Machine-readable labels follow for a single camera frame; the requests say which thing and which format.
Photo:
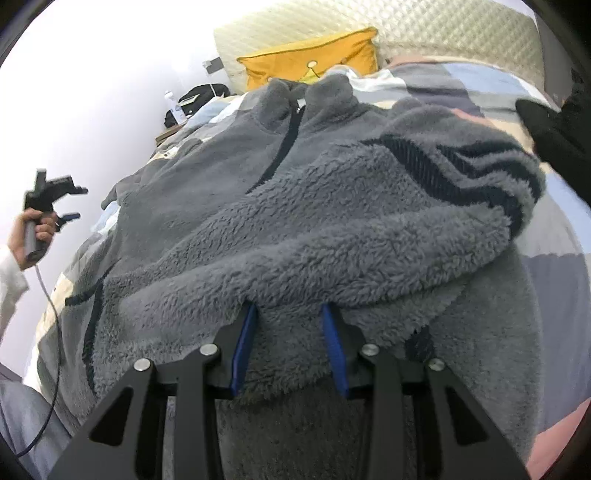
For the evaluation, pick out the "cream quilted headboard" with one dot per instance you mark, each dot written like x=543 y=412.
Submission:
x=482 y=31

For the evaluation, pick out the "grey fleece jacket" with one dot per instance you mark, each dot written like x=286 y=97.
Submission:
x=406 y=218

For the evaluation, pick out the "yellow pillow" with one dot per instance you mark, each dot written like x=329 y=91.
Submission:
x=306 y=61

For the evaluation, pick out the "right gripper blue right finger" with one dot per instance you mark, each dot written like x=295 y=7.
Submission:
x=334 y=329

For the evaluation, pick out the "black jacket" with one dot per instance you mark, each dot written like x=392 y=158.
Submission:
x=562 y=138

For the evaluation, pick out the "person's left hand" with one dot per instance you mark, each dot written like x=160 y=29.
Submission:
x=45 y=232

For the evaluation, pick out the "patchwork checked quilt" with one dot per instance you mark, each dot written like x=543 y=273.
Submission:
x=555 y=247

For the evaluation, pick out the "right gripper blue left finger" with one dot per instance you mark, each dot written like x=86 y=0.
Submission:
x=248 y=322

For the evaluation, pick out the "black bag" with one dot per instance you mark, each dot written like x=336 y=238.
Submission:
x=199 y=95

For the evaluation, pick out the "wooden nightstand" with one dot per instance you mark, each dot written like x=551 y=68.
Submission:
x=160 y=138

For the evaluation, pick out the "white sleeve left forearm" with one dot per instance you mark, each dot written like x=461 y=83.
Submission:
x=13 y=285

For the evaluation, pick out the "grey wall socket plate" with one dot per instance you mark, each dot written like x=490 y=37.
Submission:
x=212 y=66

